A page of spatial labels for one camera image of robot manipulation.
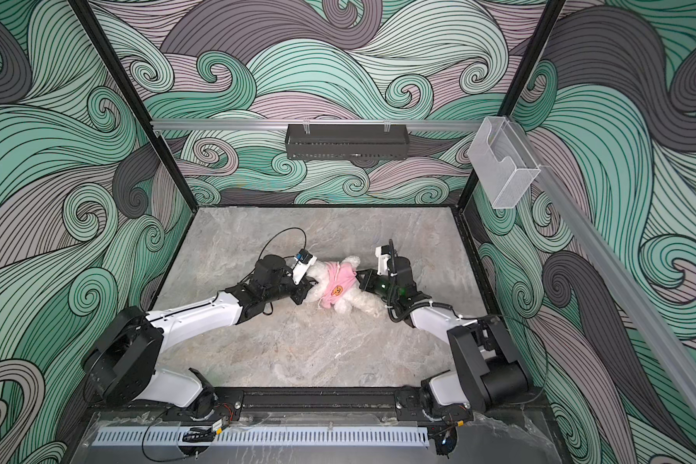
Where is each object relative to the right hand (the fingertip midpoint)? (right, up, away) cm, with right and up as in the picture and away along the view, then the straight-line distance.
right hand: (357, 273), depth 88 cm
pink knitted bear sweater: (-6, -1, -4) cm, 7 cm away
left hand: (-13, 0, -3) cm, 13 cm away
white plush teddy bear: (-2, -8, -3) cm, 8 cm away
